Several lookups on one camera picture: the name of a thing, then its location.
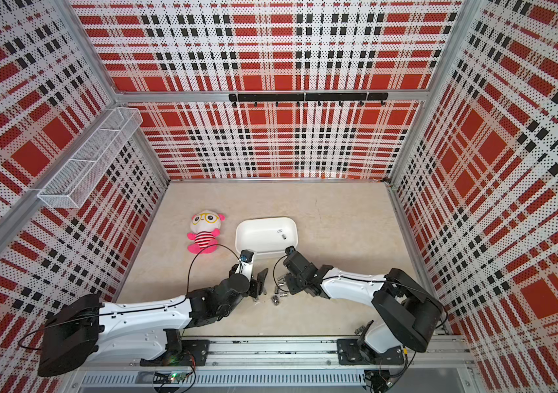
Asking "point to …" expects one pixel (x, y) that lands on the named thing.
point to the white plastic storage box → (267, 237)
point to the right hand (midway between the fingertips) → (297, 277)
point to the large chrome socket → (276, 298)
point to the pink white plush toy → (204, 228)
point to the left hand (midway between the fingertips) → (262, 267)
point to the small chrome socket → (283, 236)
